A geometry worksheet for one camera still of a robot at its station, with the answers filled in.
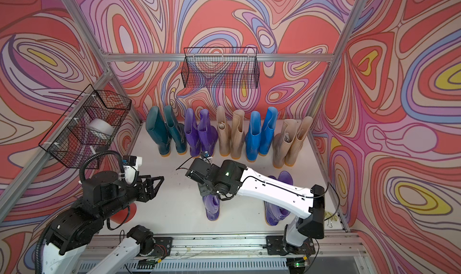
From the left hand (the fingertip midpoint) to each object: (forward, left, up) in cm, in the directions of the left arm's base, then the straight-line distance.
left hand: (159, 178), depth 62 cm
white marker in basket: (+14, +32, -3) cm, 36 cm away
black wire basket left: (+22, +36, +2) cm, 42 cm away
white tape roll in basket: (+23, +30, +3) cm, 37 cm away
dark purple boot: (+29, -6, -8) cm, 31 cm away
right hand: (0, -17, -8) cm, 19 cm away
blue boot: (+23, -35, -5) cm, 42 cm away
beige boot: (+26, -22, -3) cm, 34 cm away
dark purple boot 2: (+26, -14, -5) cm, 29 cm away
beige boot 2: (+24, -29, -5) cm, 38 cm away
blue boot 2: (+27, -42, -6) cm, 51 cm away
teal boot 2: (+31, +2, -8) cm, 32 cm away
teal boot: (+28, +10, -3) cm, 30 cm away
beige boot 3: (+28, -51, -13) cm, 59 cm away
